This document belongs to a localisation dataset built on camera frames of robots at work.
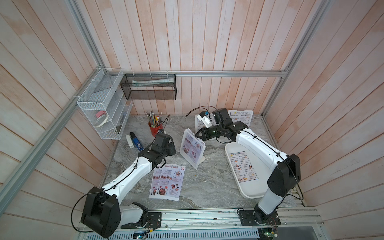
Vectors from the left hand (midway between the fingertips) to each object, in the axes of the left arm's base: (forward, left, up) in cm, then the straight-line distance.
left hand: (170, 148), depth 85 cm
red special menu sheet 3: (-15, 0, -13) cm, 20 cm away
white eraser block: (+12, +30, -10) cm, 34 cm away
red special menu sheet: (+1, -13, +1) cm, 13 cm away
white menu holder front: (+25, -37, +7) cm, 45 cm away
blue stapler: (+12, +26, -11) cm, 30 cm away
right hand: (+3, -14, +9) cm, 17 cm away
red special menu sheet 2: (-15, +9, -14) cm, 22 cm away
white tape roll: (+10, +38, +13) cm, 42 cm away
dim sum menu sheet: (+23, -48, +3) cm, 54 cm away
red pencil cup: (+19, +13, -6) cm, 24 cm away
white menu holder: (-4, -14, -10) cm, 17 cm away
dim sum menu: (-5, -45, -13) cm, 47 cm away
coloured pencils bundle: (+23, +13, -2) cm, 27 cm away
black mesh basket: (+44, +18, +12) cm, 49 cm away
